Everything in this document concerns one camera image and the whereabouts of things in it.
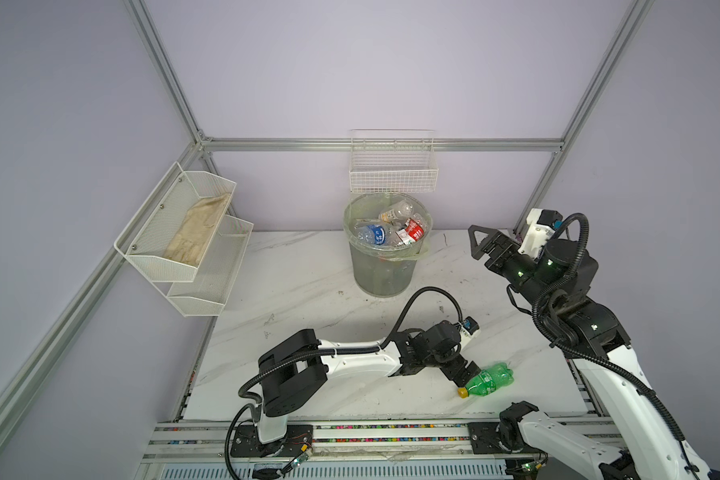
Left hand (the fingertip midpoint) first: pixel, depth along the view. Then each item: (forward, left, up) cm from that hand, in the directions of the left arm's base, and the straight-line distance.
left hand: (465, 358), depth 76 cm
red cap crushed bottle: (+28, +13, +19) cm, 36 cm away
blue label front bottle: (+30, +22, +16) cm, 40 cm away
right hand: (+14, +3, +32) cm, 35 cm away
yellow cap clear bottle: (+38, +16, +17) cm, 45 cm away
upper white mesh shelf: (+26, +79, +19) cm, 85 cm away
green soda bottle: (-4, -7, -5) cm, 9 cm away
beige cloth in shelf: (+27, +73, +19) cm, 80 cm away
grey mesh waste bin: (+24, +21, +2) cm, 33 cm away
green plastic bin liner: (+46, +25, +13) cm, 54 cm away
